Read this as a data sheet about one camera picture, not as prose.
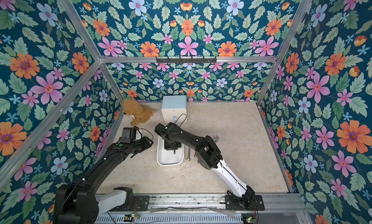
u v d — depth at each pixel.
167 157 0.89
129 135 0.66
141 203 0.73
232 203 0.73
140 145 0.73
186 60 0.93
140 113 0.99
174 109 0.96
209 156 0.60
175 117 0.99
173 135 0.68
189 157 0.90
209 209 0.72
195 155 0.91
